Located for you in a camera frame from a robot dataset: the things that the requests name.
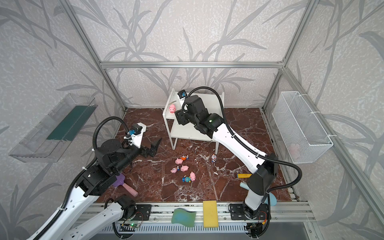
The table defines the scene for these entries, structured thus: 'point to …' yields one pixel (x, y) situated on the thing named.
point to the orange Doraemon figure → (183, 157)
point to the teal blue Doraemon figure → (186, 179)
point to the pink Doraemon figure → (173, 170)
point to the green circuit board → (134, 225)
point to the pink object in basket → (294, 150)
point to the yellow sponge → (210, 214)
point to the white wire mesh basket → (303, 136)
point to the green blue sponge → (182, 216)
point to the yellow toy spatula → (243, 175)
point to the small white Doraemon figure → (214, 158)
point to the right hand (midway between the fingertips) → (182, 104)
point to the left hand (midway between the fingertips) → (154, 129)
